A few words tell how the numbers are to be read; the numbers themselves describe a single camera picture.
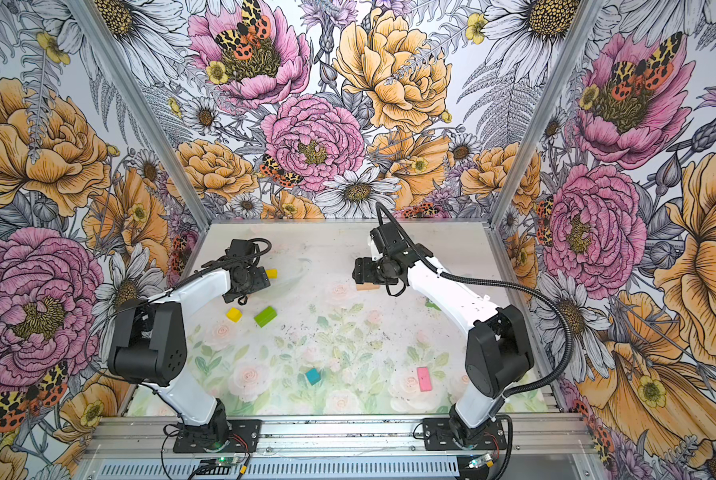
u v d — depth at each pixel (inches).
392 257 25.5
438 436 29.2
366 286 41.4
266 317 36.9
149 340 18.8
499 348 17.7
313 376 32.6
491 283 19.0
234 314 37.1
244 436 28.9
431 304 38.7
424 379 32.6
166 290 40.2
